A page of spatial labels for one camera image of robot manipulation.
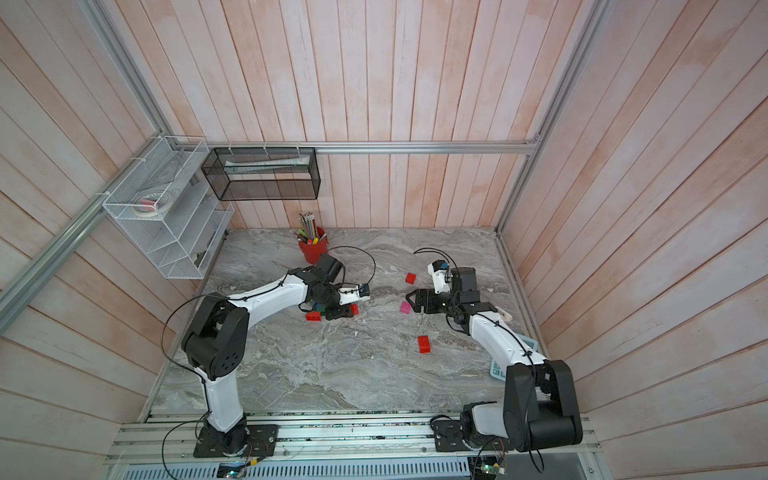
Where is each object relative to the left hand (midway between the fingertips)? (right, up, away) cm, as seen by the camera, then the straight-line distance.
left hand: (347, 309), depth 93 cm
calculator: (+44, -16, -9) cm, 48 cm away
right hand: (+22, +6, -4) cm, 23 cm away
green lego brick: (-6, +2, -9) cm, 12 cm away
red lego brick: (+21, +9, +11) cm, 26 cm away
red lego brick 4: (+24, -10, -5) cm, 26 cm away
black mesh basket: (-32, +47, +12) cm, 58 cm away
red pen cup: (-14, +19, +14) cm, 28 cm away
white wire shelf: (-43, +21, -15) cm, 50 cm away
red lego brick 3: (+3, 0, -1) cm, 3 cm away
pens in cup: (-15, +26, +10) cm, 32 cm away
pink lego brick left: (+19, 0, +5) cm, 20 cm away
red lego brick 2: (-11, -2, +1) cm, 11 cm away
